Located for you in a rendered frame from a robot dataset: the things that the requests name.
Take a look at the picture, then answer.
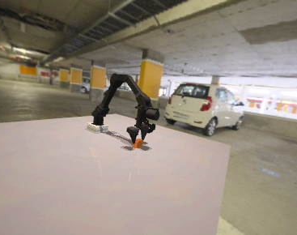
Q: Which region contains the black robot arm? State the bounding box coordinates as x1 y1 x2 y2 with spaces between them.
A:
91 73 159 133

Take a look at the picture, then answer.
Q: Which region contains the orange block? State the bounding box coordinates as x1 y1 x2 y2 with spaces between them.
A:
133 139 142 148

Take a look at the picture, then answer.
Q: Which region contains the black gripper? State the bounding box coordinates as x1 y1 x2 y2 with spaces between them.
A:
126 117 147 144

